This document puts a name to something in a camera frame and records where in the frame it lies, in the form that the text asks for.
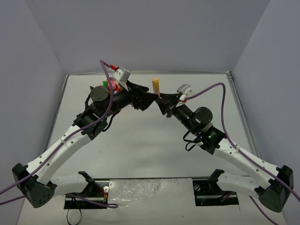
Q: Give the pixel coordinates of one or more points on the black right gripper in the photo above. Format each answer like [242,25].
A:
[171,107]

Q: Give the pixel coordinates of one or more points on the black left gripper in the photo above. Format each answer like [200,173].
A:
[135,97]

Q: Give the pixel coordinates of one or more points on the small orange cap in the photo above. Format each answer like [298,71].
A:
[155,84]

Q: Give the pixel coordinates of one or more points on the pink-capped clear bottle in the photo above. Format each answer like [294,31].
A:
[114,86]

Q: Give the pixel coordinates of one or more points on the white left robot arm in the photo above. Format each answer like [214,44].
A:
[36,179]

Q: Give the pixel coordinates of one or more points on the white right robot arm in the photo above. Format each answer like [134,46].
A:
[269,183]

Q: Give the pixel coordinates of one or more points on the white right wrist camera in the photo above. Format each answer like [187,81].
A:
[184,92]

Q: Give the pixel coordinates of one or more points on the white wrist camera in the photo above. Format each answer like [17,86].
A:
[121,76]
[184,92]

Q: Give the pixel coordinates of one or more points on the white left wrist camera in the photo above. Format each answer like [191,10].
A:
[121,76]

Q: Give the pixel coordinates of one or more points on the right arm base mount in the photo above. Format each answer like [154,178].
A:
[208,193]

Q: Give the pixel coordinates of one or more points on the aluminium table edge rail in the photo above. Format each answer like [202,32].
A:
[248,132]

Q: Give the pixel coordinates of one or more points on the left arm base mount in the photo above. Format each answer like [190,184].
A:
[95,193]

